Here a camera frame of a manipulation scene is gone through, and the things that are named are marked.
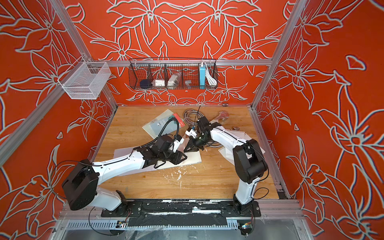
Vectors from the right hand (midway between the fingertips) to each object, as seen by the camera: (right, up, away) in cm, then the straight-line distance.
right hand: (182, 150), depth 80 cm
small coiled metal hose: (+2, +23, +33) cm, 41 cm away
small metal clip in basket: (+2, +42, +17) cm, 46 cm away
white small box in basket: (-14, +39, +6) cm, 42 cm away
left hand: (+2, -3, +1) cm, 3 cm away
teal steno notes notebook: (-19, +13, +26) cm, 35 cm away
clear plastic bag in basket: (-6, +42, +12) cm, 44 cm away
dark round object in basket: (-26, +41, +18) cm, 52 cm away
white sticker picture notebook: (+5, -4, +1) cm, 7 cm away
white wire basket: (-61, +41, +12) cm, 75 cm away
